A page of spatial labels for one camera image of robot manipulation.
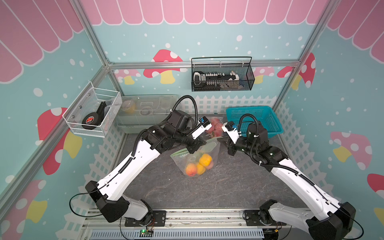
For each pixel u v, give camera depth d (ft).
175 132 1.60
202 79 2.87
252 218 2.43
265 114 3.70
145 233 2.39
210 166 2.79
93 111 2.40
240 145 2.00
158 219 2.44
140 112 3.27
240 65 2.94
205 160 2.65
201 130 1.88
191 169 2.59
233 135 1.98
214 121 3.47
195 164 2.78
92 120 2.24
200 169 2.72
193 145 1.90
